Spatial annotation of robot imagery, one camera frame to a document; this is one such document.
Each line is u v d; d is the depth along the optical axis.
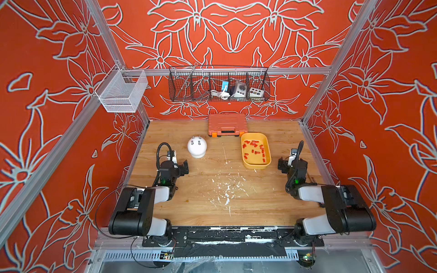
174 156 0.81
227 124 1.17
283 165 0.88
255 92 0.94
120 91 0.93
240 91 0.91
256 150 1.04
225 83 0.85
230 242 0.73
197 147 0.94
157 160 0.68
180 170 0.76
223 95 0.86
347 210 0.43
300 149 0.76
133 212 0.44
